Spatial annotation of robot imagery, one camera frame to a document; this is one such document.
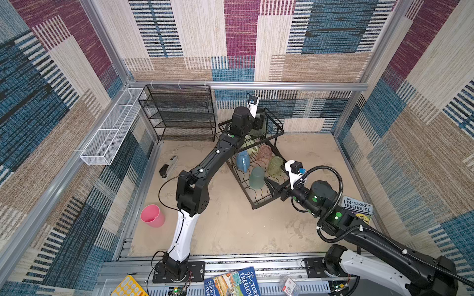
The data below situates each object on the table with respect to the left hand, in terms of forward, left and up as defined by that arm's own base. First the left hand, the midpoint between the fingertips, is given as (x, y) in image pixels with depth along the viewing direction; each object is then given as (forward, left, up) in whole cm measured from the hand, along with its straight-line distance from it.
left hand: (259, 110), depth 86 cm
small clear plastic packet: (-64, -7, -31) cm, 71 cm away
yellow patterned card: (-63, +52, -33) cm, 88 cm away
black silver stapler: (-11, +49, -31) cm, 59 cm away
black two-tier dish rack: (-28, +3, -31) cm, 42 cm away
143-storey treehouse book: (-35, -47, -31) cm, 67 cm away
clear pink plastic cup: (-4, -5, -28) cm, 29 cm away
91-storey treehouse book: (-62, +10, -31) cm, 70 cm away
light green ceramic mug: (-7, +5, -12) cm, 15 cm away
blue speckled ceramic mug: (-12, +8, -22) cm, 26 cm away
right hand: (-31, -4, -7) cm, 32 cm away
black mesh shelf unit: (+20, +44, -16) cm, 51 cm away
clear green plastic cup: (0, -2, -14) cm, 14 cm away
